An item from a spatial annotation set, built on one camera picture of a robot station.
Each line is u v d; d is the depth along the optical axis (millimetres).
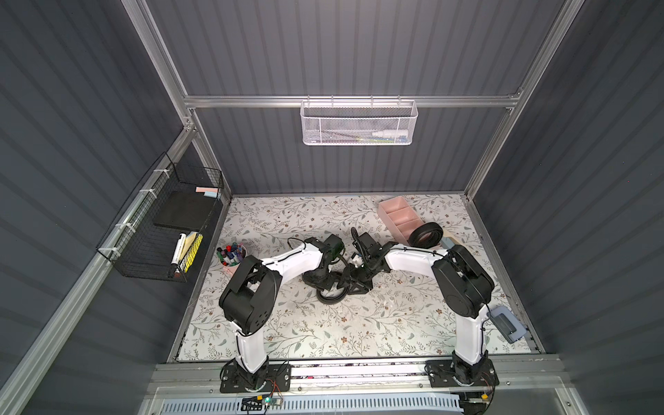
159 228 736
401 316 848
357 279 821
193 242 708
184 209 806
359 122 1238
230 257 860
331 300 874
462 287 514
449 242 998
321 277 776
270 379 722
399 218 1075
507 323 813
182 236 722
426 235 917
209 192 839
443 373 727
